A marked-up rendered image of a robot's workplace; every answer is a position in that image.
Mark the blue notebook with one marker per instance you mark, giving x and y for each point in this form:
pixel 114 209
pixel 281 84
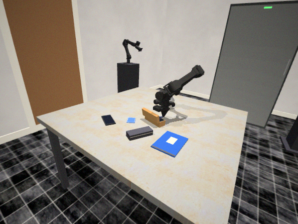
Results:
pixel 169 143

